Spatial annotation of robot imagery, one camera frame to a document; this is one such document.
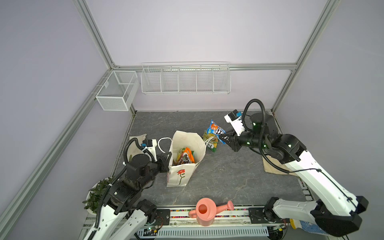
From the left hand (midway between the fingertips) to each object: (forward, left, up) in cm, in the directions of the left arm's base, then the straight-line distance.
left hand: (171, 156), depth 66 cm
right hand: (+3, -22, +8) cm, 24 cm away
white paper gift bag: (-5, -3, -10) cm, 12 cm away
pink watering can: (-20, -14, -15) cm, 29 cm away
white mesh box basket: (+52, +39, -2) cm, 65 cm away
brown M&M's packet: (+2, -5, -8) cm, 10 cm away
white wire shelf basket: (+56, -7, +3) cm, 56 cm away
